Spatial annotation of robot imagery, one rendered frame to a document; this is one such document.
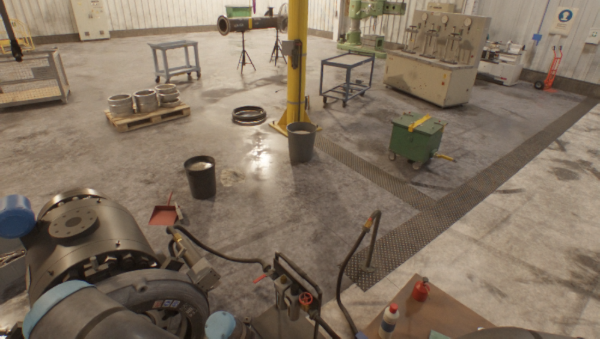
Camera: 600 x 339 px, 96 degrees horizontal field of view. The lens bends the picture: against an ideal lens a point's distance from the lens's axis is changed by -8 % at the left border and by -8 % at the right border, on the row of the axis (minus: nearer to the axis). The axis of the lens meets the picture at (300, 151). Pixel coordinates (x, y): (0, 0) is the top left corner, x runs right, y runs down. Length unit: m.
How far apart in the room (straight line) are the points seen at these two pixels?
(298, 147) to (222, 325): 2.80
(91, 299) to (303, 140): 3.16
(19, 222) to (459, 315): 2.22
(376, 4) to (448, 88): 5.96
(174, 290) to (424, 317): 1.23
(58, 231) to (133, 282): 0.58
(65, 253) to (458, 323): 1.91
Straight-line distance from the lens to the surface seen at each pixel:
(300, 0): 4.21
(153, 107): 5.35
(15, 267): 3.07
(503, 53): 9.78
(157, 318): 1.63
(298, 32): 4.23
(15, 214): 1.83
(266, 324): 2.19
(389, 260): 2.64
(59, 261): 1.66
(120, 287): 1.29
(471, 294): 2.68
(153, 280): 1.33
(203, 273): 1.43
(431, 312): 1.84
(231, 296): 2.34
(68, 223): 1.77
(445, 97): 6.29
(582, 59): 10.67
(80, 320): 0.57
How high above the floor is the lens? 1.89
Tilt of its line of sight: 28 degrees down
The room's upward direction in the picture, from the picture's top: 2 degrees clockwise
